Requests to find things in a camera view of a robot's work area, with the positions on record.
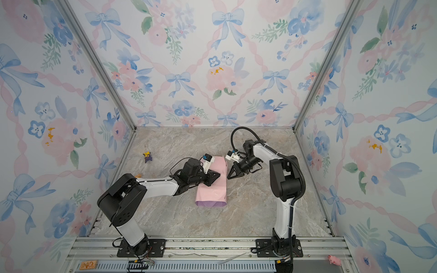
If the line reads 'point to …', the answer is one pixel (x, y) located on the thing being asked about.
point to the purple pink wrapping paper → (215, 195)
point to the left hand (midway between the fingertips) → (220, 174)
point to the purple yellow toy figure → (147, 156)
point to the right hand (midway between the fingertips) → (232, 177)
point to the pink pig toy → (333, 259)
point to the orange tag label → (89, 265)
